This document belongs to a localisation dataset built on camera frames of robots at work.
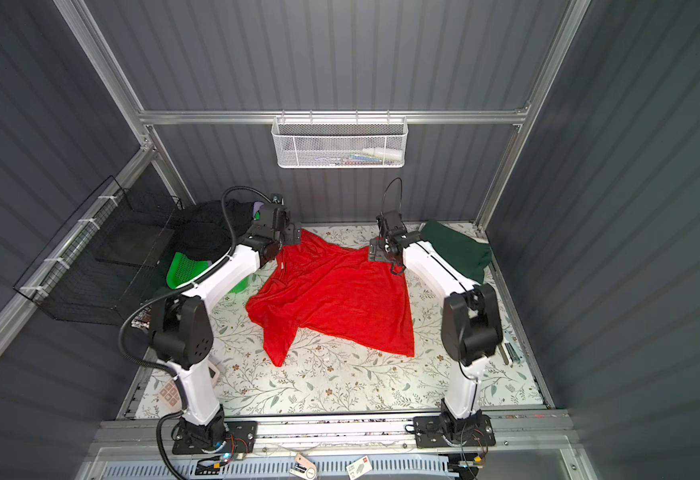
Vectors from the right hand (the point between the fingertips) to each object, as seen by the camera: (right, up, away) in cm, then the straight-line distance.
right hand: (391, 253), depth 93 cm
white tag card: (-23, -49, -25) cm, 60 cm away
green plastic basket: (-70, -5, +7) cm, 71 cm away
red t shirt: (-19, -14, +7) cm, 25 cm away
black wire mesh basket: (-73, -2, -20) cm, 75 cm away
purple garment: (-49, +17, +18) cm, 55 cm away
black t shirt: (-69, +9, +16) cm, 71 cm away
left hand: (-35, +9, -1) cm, 36 cm away
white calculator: (-61, -38, -14) cm, 73 cm away
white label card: (-10, -50, -25) cm, 57 cm away
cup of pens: (-67, -17, -16) cm, 71 cm away
